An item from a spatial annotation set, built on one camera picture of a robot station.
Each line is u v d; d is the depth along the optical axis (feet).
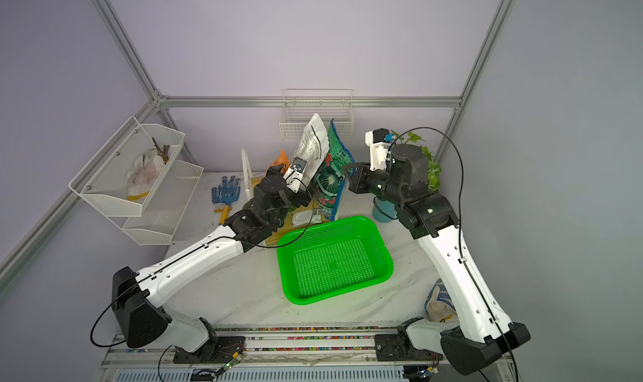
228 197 3.64
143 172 2.59
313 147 2.40
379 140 1.71
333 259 3.05
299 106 3.08
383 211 3.50
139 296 1.33
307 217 3.10
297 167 1.92
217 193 3.66
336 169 2.10
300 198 2.13
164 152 2.80
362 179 1.72
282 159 2.51
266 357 2.40
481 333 1.20
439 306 2.64
